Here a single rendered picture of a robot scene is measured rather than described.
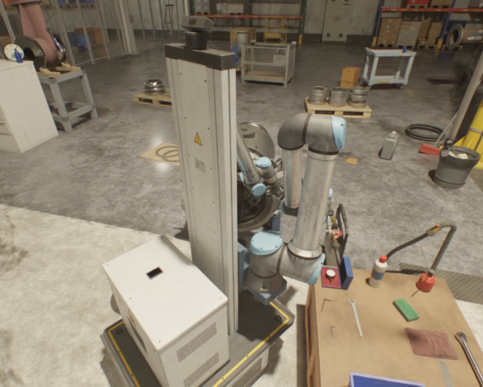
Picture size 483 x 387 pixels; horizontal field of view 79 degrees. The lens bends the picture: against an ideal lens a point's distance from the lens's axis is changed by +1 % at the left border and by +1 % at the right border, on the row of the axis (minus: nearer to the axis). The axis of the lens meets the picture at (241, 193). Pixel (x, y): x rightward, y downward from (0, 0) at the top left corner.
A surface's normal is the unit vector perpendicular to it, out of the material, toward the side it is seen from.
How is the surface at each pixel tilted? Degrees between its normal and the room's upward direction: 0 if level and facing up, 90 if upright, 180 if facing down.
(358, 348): 0
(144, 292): 0
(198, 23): 61
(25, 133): 90
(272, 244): 5
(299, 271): 78
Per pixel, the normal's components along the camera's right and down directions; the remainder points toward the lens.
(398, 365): 0.00, -0.83
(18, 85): 0.97, 0.14
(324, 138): -0.40, 0.36
